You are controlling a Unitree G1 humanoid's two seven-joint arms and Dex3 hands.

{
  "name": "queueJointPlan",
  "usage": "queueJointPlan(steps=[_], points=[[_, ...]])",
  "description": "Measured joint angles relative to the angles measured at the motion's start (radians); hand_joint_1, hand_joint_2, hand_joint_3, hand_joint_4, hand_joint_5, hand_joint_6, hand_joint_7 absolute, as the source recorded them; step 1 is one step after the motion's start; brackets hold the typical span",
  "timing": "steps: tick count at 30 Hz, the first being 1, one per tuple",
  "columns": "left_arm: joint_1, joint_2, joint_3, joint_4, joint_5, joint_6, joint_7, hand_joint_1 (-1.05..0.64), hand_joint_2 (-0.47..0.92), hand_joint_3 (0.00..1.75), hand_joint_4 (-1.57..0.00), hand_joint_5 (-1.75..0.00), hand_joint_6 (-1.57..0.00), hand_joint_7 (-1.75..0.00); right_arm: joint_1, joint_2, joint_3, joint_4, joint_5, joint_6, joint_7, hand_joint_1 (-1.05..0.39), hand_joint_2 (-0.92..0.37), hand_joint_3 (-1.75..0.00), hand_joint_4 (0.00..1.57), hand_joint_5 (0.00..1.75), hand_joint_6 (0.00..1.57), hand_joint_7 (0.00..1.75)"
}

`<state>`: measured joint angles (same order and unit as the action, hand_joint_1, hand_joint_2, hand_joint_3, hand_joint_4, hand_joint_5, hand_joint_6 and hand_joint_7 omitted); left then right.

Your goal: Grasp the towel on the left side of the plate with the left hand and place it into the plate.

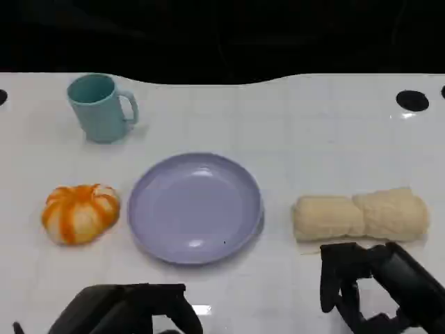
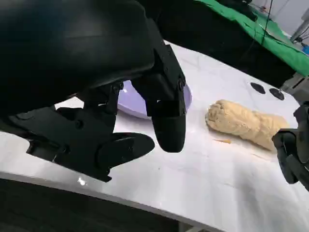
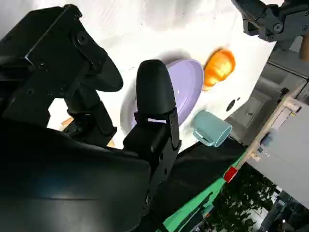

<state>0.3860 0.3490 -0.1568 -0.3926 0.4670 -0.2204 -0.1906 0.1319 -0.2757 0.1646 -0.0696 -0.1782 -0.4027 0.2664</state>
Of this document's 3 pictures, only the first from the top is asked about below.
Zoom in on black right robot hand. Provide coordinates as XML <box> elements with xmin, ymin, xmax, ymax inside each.
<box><xmin>319</xmin><ymin>241</ymin><xmax>445</xmax><ymax>334</ymax></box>

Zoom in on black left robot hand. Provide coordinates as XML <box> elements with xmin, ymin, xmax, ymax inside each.
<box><xmin>48</xmin><ymin>283</ymin><xmax>204</xmax><ymax>334</ymax></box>

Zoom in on beige towel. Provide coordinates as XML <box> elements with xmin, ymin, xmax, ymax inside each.
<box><xmin>292</xmin><ymin>186</ymin><xmax>429</xmax><ymax>244</ymax></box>

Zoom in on orange and white bread roll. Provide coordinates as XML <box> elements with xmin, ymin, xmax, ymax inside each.
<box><xmin>41</xmin><ymin>183</ymin><xmax>121</xmax><ymax>246</ymax></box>

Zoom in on lilac plate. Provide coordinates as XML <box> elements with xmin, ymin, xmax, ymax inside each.
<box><xmin>127</xmin><ymin>152</ymin><xmax>264</xmax><ymax>267</ymax></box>

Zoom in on pale green mug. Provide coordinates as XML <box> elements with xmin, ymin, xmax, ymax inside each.
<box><xmin>66</xmin><ymin>72</ymin><xmax>140</xmax><ymax>144</ymax></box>

